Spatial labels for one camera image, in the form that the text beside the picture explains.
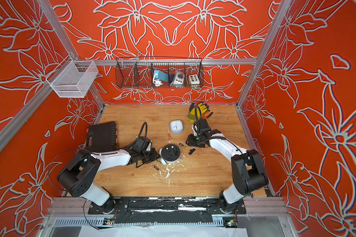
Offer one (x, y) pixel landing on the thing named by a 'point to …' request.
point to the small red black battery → (156, 167)
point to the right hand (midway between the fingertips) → (185, 142)
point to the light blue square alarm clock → (176, 126)
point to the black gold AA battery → (182, 145)
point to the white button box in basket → (194, 79)
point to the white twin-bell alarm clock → (169, 154)
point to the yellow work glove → (191, 117)
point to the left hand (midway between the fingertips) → (160, 155)
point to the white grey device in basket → (178, 79)
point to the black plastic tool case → (101, 137)
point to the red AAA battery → (169, 135)
